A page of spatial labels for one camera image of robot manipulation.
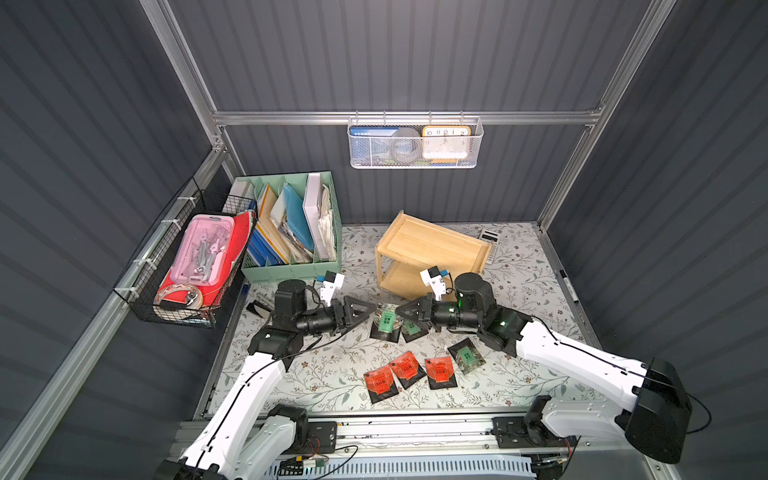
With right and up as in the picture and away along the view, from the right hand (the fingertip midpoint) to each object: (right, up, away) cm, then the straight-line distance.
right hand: (402, 309), depth 68 cm
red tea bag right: (+11, -21, +15) cm, 28 cm away
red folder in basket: (-44, +3, 0) cm, 44 cm away
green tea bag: (-4, -3, +1) cm, 5 cm away
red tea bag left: (-6, -23, +14) cm, 28 cm away
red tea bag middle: (+2, -20, +16) cm, 26 cm away
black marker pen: (+62, +1, +39) cm, 73 cm away
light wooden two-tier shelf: (+3, +15, +20) cm, 25 cm away
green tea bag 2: (+19, -17, +18) cm, 32 cm away
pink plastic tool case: (-49, +13, +4) cm, 50 cm away
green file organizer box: (-32, +21, +26) cm, 46 cm away
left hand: (-8, -1, +1) cm, 8 cm away
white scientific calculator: (+38, +19, +48) cm, 64 cm away
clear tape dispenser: (-47, +2, -2) cm, 47 cm away
